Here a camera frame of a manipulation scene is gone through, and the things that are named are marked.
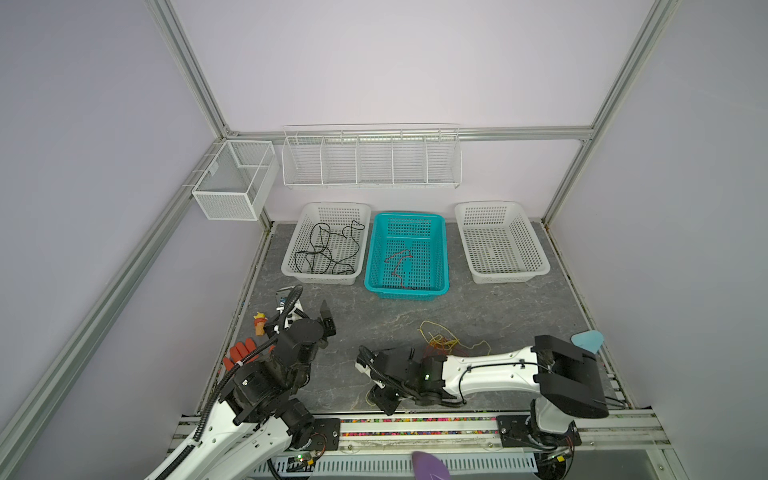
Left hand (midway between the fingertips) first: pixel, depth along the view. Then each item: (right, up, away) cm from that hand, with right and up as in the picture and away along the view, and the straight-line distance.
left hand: (308, 311), depth 70 cm
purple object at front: (+28, -38, +1) cm, 47 cm away
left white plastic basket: (-2, +28, +46) cm, 54 cm away
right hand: (+15, -24, +6) cm, 28 cm away
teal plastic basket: (+32, +20, +45) cm, 59 cm away
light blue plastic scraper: (+79, -13, +19) cm, 83 cm away
